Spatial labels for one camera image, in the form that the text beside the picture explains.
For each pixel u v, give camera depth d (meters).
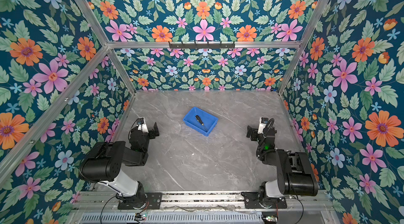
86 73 0.78
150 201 0.73
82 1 0.75
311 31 0.86
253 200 0.73
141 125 0.78
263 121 0.80
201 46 0.93
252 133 0.83
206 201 0.75
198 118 1.02
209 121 1.02
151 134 0.84
